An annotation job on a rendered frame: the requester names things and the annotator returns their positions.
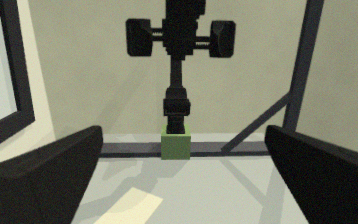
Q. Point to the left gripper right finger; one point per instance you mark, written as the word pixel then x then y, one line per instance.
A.
pixel 321 176

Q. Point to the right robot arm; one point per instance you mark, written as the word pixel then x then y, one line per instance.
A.
pixel 176 102

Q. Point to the cream wall panel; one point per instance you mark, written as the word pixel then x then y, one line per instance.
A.
pixel 40 132

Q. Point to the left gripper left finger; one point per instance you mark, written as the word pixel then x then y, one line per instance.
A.
pixel 46 185

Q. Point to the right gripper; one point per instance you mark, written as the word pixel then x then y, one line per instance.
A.
pixel 176 33

